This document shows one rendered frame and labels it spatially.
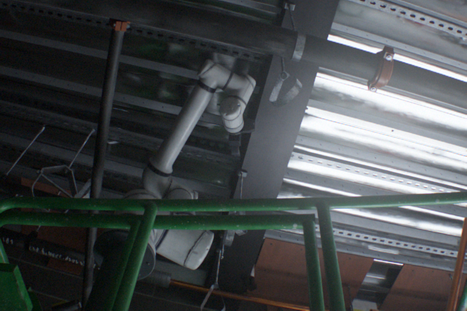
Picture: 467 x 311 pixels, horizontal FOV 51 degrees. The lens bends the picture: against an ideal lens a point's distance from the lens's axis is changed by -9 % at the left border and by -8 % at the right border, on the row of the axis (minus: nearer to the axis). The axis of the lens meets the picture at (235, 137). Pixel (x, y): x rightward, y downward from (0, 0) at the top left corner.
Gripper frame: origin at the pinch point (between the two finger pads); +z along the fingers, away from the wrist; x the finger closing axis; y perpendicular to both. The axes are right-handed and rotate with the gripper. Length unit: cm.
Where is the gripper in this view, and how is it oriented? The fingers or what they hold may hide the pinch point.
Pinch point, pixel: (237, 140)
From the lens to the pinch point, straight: 245.5
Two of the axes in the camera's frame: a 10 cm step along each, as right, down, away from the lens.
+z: 1.0, 4.1, 9.1
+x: -0.5, 9.1, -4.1
